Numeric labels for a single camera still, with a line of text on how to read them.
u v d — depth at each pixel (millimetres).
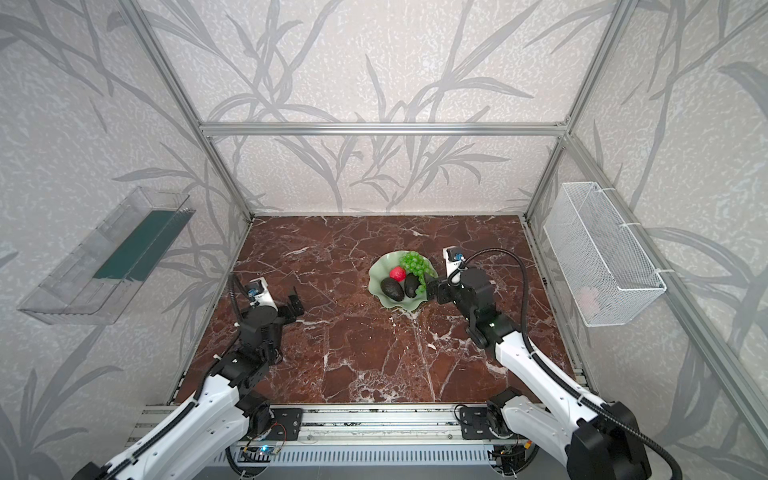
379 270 990
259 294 675
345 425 752
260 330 584
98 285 638
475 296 576
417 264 959
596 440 384
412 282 959
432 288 721
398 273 978
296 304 742
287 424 734
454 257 667
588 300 736
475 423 733
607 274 613
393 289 937
